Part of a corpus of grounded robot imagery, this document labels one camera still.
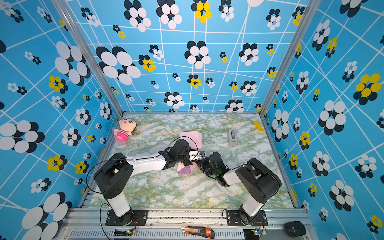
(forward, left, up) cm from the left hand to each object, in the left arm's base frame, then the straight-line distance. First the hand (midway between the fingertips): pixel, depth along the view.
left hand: (199, 152), depth 89 cm
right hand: (-4, +2, -4) cm, 6 cm away
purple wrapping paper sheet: (+11, +2, 0) cm, 11 cm away
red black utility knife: (-39, -1, -7) cm, 39 cm away
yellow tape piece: (+27, -45, -7) cm, 53 cm away
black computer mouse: (-37, -44, -4) cm, 58 cm away
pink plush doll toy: (+22, +51, -1) cm, 55 cm away
